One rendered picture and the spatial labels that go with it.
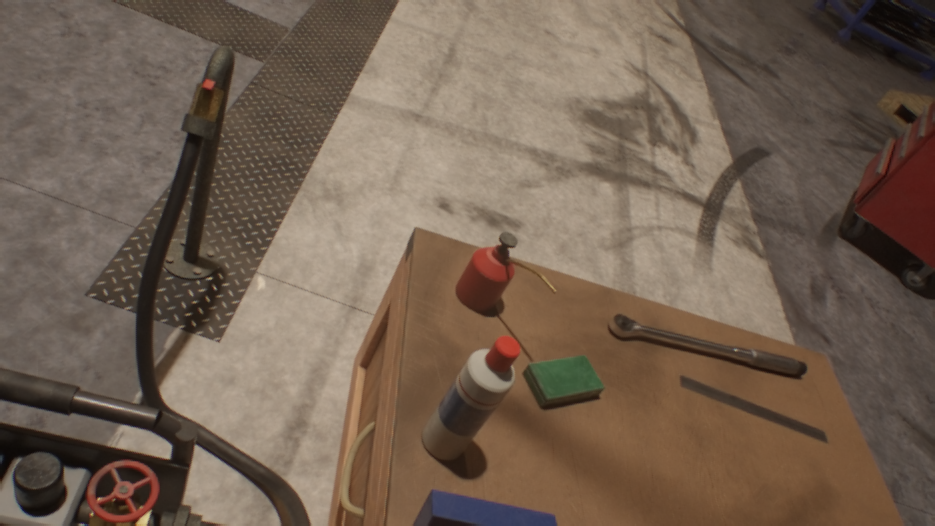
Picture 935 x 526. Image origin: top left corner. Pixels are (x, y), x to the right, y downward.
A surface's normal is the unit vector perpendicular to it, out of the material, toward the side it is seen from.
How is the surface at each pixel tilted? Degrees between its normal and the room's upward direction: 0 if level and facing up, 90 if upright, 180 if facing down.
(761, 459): 0
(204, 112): 50
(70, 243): 0
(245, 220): 0
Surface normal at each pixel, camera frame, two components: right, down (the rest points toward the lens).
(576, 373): 0.38, -0.68
